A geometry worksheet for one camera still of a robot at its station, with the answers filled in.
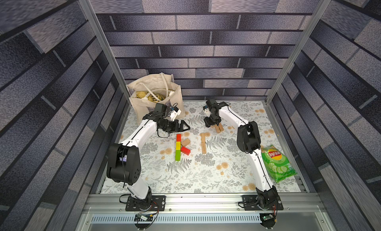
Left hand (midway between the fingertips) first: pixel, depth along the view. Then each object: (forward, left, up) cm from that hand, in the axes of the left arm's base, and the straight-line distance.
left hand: (185, 127), depth 84 cm
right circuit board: (-42, -43, -20) cm, 63 cm away
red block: (+2, +5, -15) cm, 16 cm away
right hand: (+15, -17, -15) cm, 28 cm away
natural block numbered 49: (+10, -22, -16) cm, 29 cm away
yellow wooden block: (-4, +5, -14) cm, 16 cm away
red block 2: (-7, 0, -15) cm, 17 cm away
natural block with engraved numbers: (-6, -12, -15) cm, 20 cm away
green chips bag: (-18, -52, -8) cm, 55 cm away
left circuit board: (-42, +20, -17) cm, 50 cm away
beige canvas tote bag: (+32, +17, +7) cm, 37 cm away
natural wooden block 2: (+11, -25, -15) cm, 31 cm away
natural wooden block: (-1, 0, -16) cm, 16 cm away
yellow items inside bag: (+17, +20, +7) cm, 27 cm away
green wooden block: (-10, +5, -16) cm, 19 cm away
